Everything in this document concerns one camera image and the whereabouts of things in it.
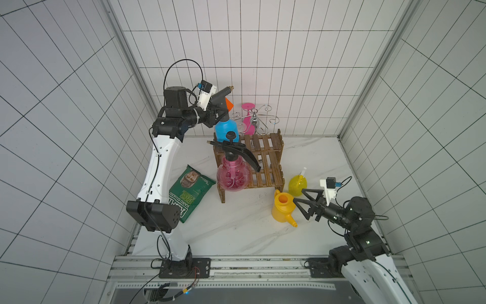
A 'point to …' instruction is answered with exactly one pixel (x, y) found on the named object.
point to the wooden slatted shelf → (267, 149)
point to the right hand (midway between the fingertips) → (293, 197)
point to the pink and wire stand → (254, 121)
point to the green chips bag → (189, 191)
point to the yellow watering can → (284, 205)
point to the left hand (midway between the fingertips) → (222, 113)
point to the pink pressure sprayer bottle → (233, 175)
